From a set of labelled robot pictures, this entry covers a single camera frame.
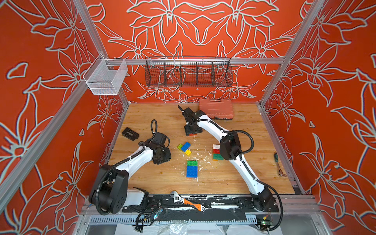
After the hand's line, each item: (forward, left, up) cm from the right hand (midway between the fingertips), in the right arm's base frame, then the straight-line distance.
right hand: (191, 130), depth 102 cm
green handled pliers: (-29, -51, 0) cm, 59 cm away
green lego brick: (-25, -1, +2) cm, 25 cm away
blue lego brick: (-29, -1, +2) cm, 29 cm away
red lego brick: (-6, -1, +4) cm, 7 cm away
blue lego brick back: (-14, +4, +1) cm, 14 cm away
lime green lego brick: (-13, +7, +1) cm, 15 cm away
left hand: (-21, +13, +1) cm, 25 cm away
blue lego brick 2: (-32, -1, +2) cm, 32 cm away
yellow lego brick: (-17, +2, +1) cm, 17 cm away
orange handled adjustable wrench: (-43, +7, -1) cm, 44 cm away
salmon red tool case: (+19, -21, +2) cm, 29 cm away
